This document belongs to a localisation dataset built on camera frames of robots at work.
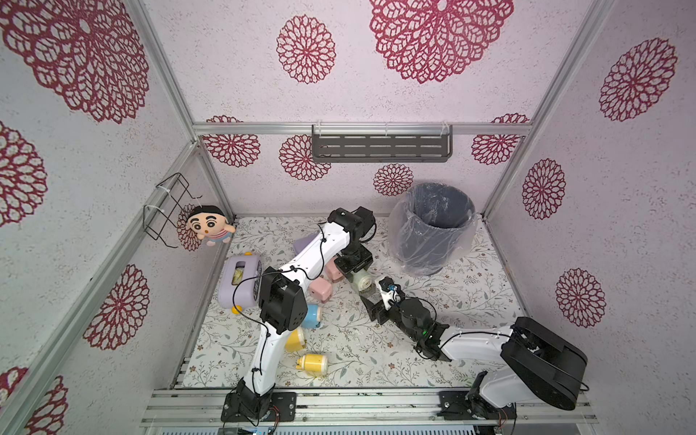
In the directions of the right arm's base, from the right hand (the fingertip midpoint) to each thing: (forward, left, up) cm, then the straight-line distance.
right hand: (371, 288), depth 83 cm
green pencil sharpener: (+1, +3, +4) cm, 5 cm away
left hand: (+5, +2, +1) cm, 5 cm away
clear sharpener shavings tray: (0, 0, -3) cm, 3 cm away
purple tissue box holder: (+8, +45, -2) cm, 46 cm away
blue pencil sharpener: (-7, +18, -6) cm, 21 cm away
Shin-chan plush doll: (+20, +55, +8) cm, 59 cm away
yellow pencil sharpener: (-14, +22, -6) cm, 27 cm away
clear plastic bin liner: (+14, -32, +1) cm, 35 cm away
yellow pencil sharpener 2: (-21, +16, -5) cm, 27 cm away
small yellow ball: (-5, +44, -7) cm, 45 cm away
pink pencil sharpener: (+3, +16, -6) cm, 17 cm away
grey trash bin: (+27, -23, +2) cm, 35 cm away
